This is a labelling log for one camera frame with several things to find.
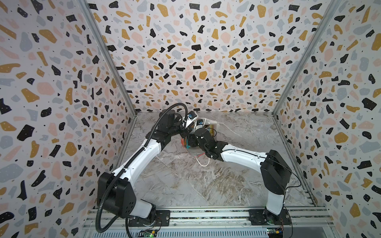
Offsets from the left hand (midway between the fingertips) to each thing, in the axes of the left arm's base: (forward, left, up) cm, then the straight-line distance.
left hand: (194, 121), depth 79 cm
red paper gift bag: (-10, +2, -8) cm, 13 cm away
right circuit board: (-47, -39, -29) cm, 67 cm away
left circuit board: (-46, +23, -28) cm, 58 cm away
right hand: (-1, +2, -10) cm, 10 cm away
